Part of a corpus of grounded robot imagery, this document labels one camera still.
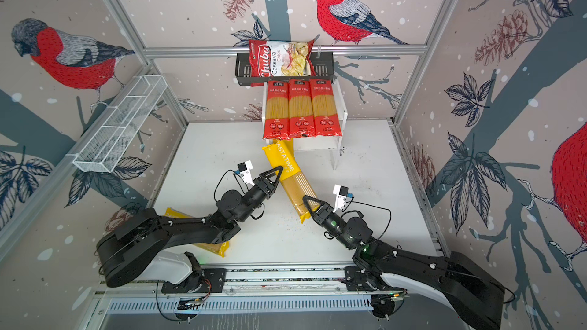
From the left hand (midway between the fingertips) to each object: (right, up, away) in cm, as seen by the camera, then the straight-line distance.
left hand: (282, 172), depth 71 cm
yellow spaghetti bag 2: (-23, -28, +8) cm, 38 cm away
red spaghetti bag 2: (+6, +17, +2) cm, 18 cm away
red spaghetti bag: (-2, +16, 0) cm, 16 cm away
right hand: (+6, -10, 0) cm, 12 cm away
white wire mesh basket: (-57, +16, +6) cm, 60 cm away
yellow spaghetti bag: (-1, +5, +7) cm, 8 cm away
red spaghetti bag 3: (+14, +17, +2) cm, 22 cm away
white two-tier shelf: (+11, +9, +19) cm, 24 cm away
